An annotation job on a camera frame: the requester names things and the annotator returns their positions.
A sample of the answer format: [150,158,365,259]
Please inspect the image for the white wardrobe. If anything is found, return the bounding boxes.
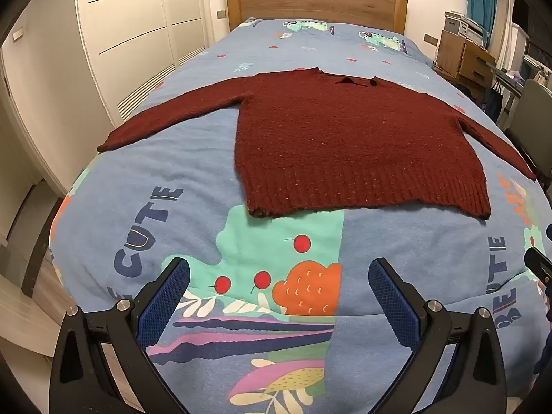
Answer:
[73,0,229,128]

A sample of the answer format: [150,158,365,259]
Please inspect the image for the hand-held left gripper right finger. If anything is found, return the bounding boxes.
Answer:
[368,257,507,414]

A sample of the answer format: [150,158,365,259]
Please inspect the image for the wooden nightstand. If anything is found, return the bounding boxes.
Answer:
[437,30,496,89]

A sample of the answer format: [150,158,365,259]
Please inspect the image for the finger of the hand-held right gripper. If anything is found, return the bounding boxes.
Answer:
[524,246,552,289]

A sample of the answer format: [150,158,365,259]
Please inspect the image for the dark red knitted sweater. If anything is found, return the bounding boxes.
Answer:
[97,67,538,220]

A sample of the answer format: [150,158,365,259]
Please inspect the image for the wooden bed headboard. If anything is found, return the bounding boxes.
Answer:
[226,0,408,35]

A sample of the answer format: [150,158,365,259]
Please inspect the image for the blue printed bed sheet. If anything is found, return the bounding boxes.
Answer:
[48,17,552,414]

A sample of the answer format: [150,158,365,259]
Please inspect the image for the grey chair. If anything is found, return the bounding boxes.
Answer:
[504,77,552,173]

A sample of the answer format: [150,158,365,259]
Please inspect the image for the dark blue bag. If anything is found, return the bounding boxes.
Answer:
[483,87,503,118]

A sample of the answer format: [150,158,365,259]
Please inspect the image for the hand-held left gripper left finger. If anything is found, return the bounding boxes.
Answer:
[49,257,191,414]

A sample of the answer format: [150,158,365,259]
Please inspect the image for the white printer on nightstand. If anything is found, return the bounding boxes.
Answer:
[443,11,490,44]

